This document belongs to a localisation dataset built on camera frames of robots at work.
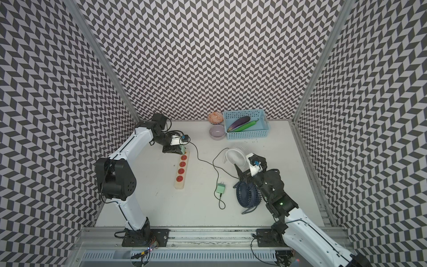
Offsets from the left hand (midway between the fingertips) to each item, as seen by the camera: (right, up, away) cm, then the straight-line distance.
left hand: (178, 146), depth 89 cm
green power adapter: (+3, -1, -2) cm, 4 cm away
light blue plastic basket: (+47, +9, +14) cm, 50 cm away
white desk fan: (+33, -5, -2) cm, 33 cm away
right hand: (+35, -6, -13) cm, 37 cm away
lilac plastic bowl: (+21, +8, +19) cm, 29 cm away
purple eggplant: (+35, +14, +23) cm, 44 cm away
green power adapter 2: (+23, -22, -2) cm, 32 cm away
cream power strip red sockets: (+1, -17, 0) cm, 17 cm away
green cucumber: (+40, +12, +22) cm, 47 cm away
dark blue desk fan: (+36, -22, -13) cm, 44 cm away
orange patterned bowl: (+19, +19, +30) cm, 41 cm away
